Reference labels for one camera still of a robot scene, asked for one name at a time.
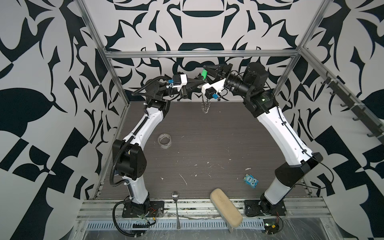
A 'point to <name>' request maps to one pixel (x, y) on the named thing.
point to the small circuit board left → (141, 225)
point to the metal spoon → (175, 196)
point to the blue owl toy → (250, 179)
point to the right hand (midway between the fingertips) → (207, 61)
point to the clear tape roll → (164, 146)
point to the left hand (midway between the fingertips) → (206, 75)
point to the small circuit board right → (271, 225)
